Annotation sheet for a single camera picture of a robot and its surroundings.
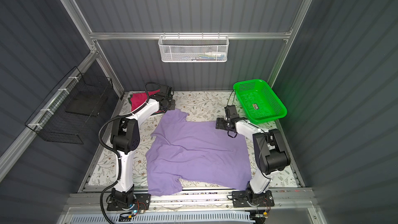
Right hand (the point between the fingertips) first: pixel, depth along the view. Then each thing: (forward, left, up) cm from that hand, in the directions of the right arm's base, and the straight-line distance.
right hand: (223, 124), depth 97 cm
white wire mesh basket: (+62, +21, +17) cm, 67 cm away
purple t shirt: (-17, +17, -3) cm, 24 cm away
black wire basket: (-11, +76, +27) cm, 81 cm away
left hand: (+13, +35, +5) cm, 38 cm away
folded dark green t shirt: (+18, +64, +5) cm, 66 cm away
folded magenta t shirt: (+19, +58, +5) cm, 61 cm away
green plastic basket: (+22, -28, -4) cm, 35 cm away
